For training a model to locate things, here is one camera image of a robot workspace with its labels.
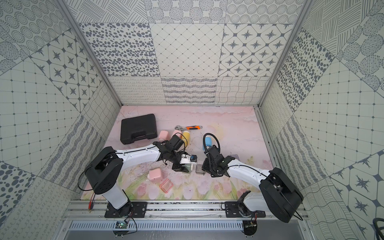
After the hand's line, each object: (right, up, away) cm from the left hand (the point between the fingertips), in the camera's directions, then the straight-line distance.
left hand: (192, 166), depth 83 cm
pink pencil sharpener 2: (-19, -3, -5) cm, 20 cm away
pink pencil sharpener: (-19, +16, +12) cm, 28 cm away
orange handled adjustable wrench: (-4, +21, +24) cm, 32 cm away
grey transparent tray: (+4, -3, +4) cm, 6 cm away
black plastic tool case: (-38, +21, +20) cm, 48 cm away
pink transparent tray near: (-14, -10, -2) cm, 18 cm away
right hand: (+7, -3, +3) cm, 8 cm away
